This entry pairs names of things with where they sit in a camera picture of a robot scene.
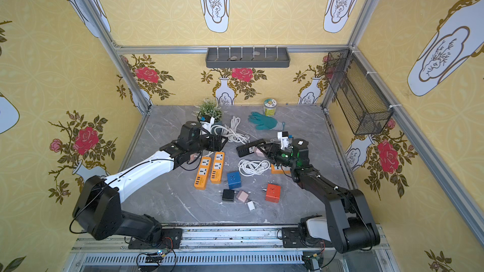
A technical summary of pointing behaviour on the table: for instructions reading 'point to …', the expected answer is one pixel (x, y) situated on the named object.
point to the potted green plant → (211, 108)
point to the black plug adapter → (228, 194)
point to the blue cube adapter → (234, 181)
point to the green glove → (265, 123)
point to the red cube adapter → (273, 192)
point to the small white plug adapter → (251, 205)
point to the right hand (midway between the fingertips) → (255, 151)
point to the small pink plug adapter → (258, 152)
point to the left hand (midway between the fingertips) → (220, 137)
